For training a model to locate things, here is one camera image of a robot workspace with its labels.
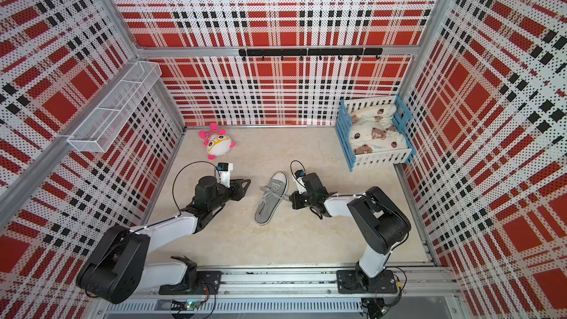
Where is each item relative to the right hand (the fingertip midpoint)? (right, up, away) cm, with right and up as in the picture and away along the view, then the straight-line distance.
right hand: (294, 196), depth 93 cm
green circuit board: (-33, -29, -24) cm, 50 cm away
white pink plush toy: (-38, +24, +12) cm, 46 cm away
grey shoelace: (-9, +4, 0) cm, 10 cm away
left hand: (-18, +8, -5) cm, 20 cm away
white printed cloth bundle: (+38, +30, +12) cm, 50 cm away
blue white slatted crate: (+53, +34, +10) cm, 63 cm away
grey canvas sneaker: (-11, -3, -5) cm, 12 cm away
